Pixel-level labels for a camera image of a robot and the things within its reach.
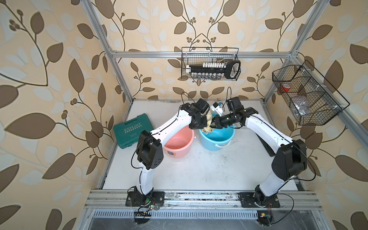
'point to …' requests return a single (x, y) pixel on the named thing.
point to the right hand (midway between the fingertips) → (207, 126)
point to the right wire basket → (314, 101)
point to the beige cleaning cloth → (209, 128)
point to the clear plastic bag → (303, 108)
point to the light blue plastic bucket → (218, 139)
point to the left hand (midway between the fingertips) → (202, 124)
